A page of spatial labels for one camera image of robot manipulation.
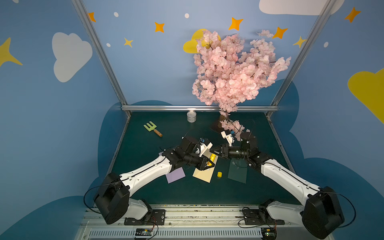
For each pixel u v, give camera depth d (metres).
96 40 0.79
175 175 0.88
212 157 0.73
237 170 0.91
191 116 1.15
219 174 0.88
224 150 0.68
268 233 0.73
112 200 0.41
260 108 1.19
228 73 0.74
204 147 0.70
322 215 0.40
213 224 0.74
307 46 0.82
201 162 0.66
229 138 0.73
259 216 0.73
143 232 0.72
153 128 1.12
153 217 0.73
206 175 0.88
